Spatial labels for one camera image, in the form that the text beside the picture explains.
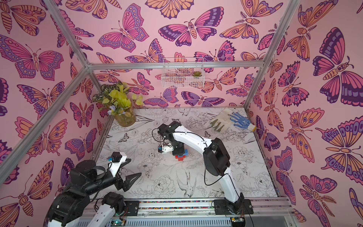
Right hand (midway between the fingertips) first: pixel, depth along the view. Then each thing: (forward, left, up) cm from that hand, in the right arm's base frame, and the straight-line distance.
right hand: (181, 148), depth 87 cm
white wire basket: (+44, 0, +25) cm, 50 cm away
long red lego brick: (-4, +1, -6) cm, 8 cm away
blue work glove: (+28, -47, -8) cm, 56 cm away
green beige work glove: (+27, -31, -8) cm, 42 cm away
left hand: (-18, +19, +17) cm, 31 cm away
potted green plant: (+26, +44, +17) cm, 54 cm away
